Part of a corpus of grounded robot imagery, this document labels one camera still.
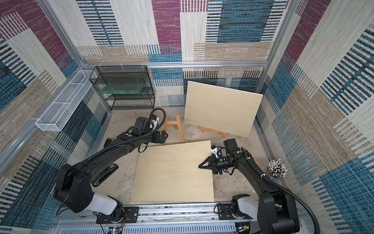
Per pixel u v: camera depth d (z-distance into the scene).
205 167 0.72
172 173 0.83
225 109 0.89
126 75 1.02
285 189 0.41
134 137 0.60
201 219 0.73
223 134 0.98
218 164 0.70
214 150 0.78
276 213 0.40
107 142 0.96
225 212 0.73
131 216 0.73
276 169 0.69
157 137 0.75
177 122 0.83
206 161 0.74
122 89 1.06
